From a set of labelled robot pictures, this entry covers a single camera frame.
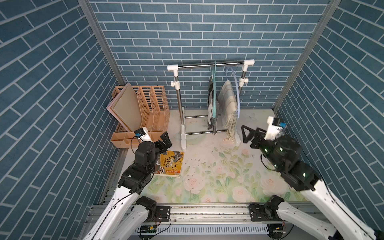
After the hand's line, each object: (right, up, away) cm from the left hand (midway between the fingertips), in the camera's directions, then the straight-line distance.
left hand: (165, 135), depth 71 cm
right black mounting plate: (+45, -39, +2) cm, 60 cm away
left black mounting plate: (-2, -39, +2) cm, 39 cm away
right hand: (+38, +4, -7) cm, 39 cm away
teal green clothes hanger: (+26, +5, +20) cm, 33 cm away
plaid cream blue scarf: (+33, +14, +13) cm, 38 cm away
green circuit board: (-9, -46, +1) cm, 47 cm away
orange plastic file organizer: (-39, +27, +26) cm, 54 cm away
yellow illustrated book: (-2, -19, +18) cm, 26 cm away
